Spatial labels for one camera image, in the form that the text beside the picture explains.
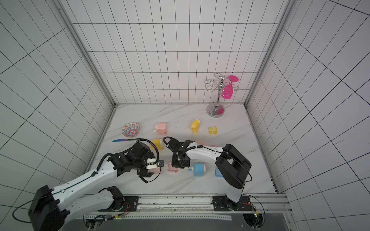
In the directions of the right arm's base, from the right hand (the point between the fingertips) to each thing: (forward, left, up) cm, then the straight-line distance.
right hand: (175, 163), depth 86 cm
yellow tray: (+27, -25, -3) cm, 37 cm away
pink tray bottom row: (-3, +2, -2) cm, 4 cm away
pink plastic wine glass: (+55, -36, +12) cm, 67 cm away
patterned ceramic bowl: (+23, +36, 0) cm, 42 cm away
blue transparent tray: (-4, -26, -2) cm, 26 cm away
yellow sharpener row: (+1, +6, +22) cm, 23 cm away
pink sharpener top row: (+22, +12, +4) cm, 25 cm away
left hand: (-3, +14, +5) cm, 15 cm away
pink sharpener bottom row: (-6, +10, +2) cm, 11 cm away
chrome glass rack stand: (+44, -30, +26) cm, 59 cm away
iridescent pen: (+15, +38, -1) cm, 41 cm away
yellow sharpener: (+25, -12, +5) cm, 28 cm away
